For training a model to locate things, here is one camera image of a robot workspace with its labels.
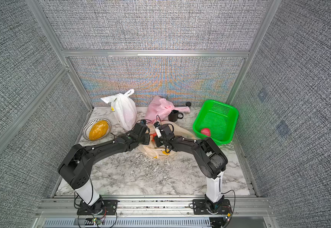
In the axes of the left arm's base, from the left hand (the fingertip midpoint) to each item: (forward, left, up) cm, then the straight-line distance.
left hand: (149, 135), depth 92 cm
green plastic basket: (+18, -52, -10) cm, 56 cm away
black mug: (+20, -17, -5) cm, 27 cm away
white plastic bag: (+19, +17, +6) cm, 27 cm away
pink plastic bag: (+17, -6, +7) cm, 19 cm away
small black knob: (+28, -29, 0) cm, 40 cm away
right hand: (+3, -4, -2) cm, 5 cm away
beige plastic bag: (-10, -1, -1) cm, 10 cm away
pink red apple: (+3, -38, -3) cm, 38 cm away
